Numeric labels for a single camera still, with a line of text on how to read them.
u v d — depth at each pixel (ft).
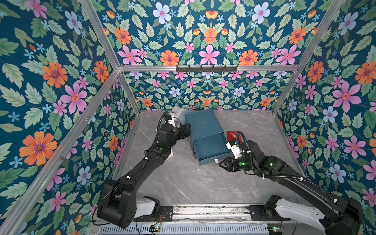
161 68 3.06
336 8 2.26
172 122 2.41
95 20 2.36
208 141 2.77
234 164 2.06
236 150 2.20
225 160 2.17
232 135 3.42
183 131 2.44
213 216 2.41
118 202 1.33
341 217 1.27
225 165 2.25
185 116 2.90
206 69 3.06
